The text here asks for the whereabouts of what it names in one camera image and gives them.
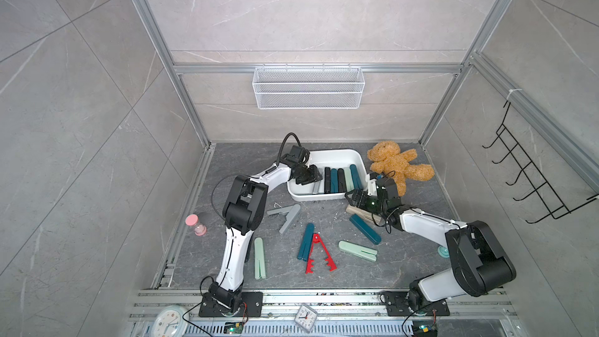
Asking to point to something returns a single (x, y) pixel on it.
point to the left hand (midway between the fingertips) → (323, 175)
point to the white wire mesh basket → (309, 87)
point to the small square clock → (306, 317)
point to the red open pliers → (317, 239)
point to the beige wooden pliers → (365, 215)
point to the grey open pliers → (292, 211)
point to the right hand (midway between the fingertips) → (353, 196)
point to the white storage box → (338, 158)
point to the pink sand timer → (193, 220)
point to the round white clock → (170, 322)
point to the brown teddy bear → (388, 159)
